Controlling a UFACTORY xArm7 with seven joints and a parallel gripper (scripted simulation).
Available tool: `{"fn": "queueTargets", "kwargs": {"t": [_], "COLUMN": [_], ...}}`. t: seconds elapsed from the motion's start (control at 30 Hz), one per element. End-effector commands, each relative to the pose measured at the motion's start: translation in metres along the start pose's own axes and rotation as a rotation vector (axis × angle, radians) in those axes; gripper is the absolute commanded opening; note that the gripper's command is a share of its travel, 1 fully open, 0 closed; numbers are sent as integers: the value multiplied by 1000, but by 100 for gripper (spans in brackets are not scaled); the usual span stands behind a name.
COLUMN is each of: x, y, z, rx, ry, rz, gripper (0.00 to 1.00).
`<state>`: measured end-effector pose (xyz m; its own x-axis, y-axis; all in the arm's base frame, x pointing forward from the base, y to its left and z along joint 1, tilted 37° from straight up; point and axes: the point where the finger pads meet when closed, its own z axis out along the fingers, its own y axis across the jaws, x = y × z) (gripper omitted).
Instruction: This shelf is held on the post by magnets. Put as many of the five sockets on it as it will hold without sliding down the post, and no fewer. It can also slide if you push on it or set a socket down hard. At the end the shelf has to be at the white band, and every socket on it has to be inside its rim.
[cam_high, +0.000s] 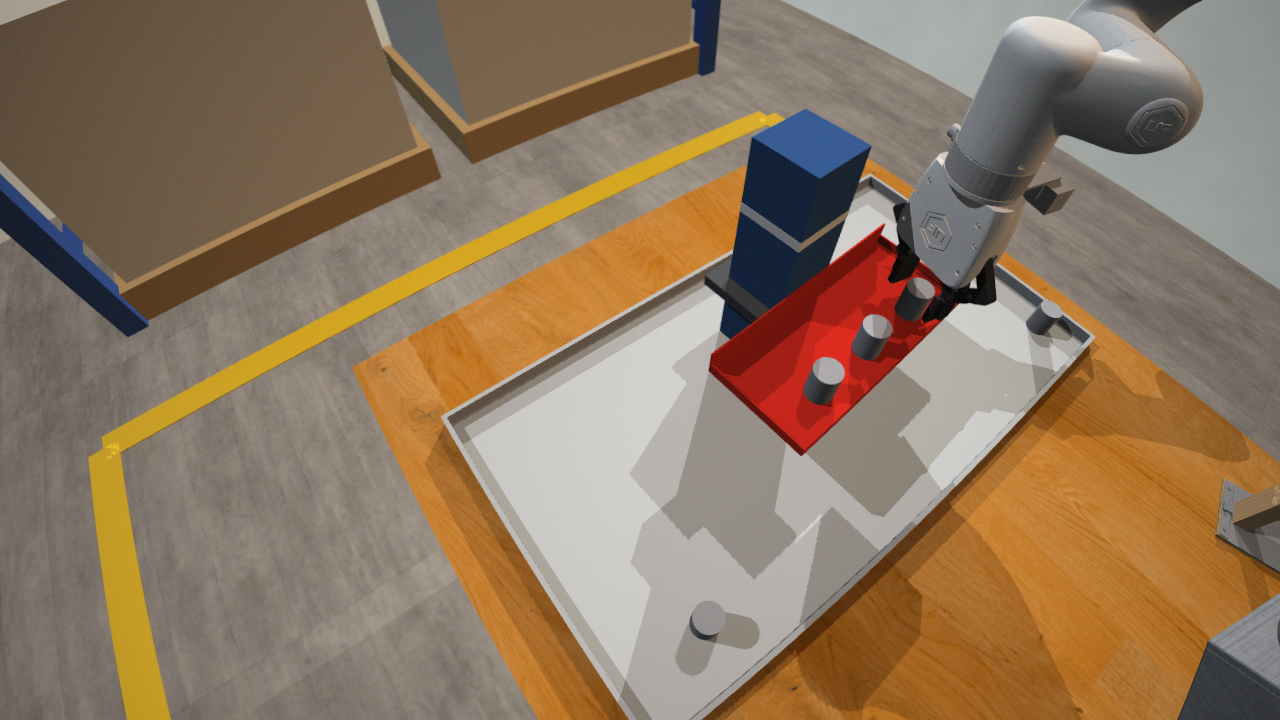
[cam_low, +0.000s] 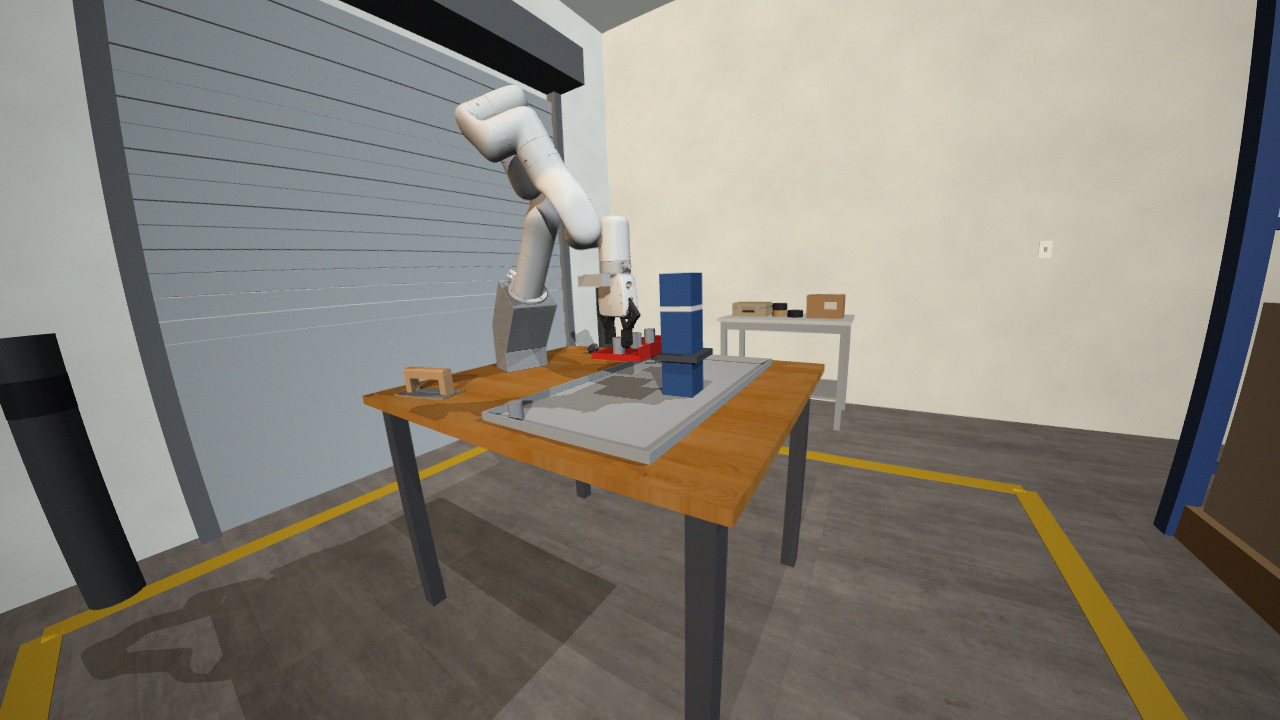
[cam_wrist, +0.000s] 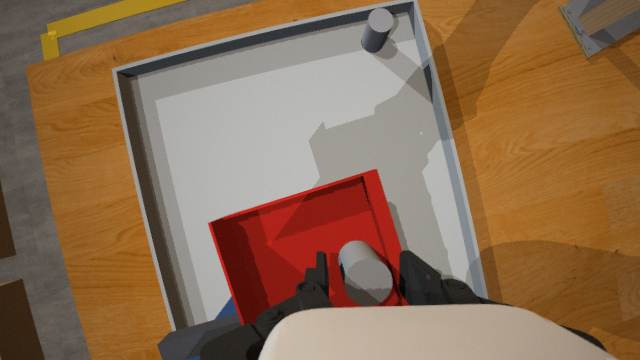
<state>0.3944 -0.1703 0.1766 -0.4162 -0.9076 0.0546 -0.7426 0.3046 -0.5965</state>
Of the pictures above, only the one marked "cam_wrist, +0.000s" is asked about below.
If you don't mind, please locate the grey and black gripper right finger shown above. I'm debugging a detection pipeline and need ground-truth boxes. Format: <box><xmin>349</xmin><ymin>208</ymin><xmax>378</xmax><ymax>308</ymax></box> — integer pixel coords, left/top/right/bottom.
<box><xmin>399</xmin><ymin>251</ymin><xmax>607</xmax><ymax>352</ymax></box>

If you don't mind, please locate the grey cylinder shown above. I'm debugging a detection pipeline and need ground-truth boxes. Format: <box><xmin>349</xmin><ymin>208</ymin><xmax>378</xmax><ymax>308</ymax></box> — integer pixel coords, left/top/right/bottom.
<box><xmin>361</xmin><ymin>8</ymin><xmax>394</xmax><ymax>53</ymax></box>
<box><xmin>338</xmin><ymin>240</ymin><xmax>393</xmax><ymax>306</ymax></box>

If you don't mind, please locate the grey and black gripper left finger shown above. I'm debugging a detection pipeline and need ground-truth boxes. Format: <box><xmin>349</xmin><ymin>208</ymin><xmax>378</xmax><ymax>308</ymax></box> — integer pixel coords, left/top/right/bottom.
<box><xmin>200</xmin><ymin>251</ymin><xmax>334</xmax><ymax>360</ymax></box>

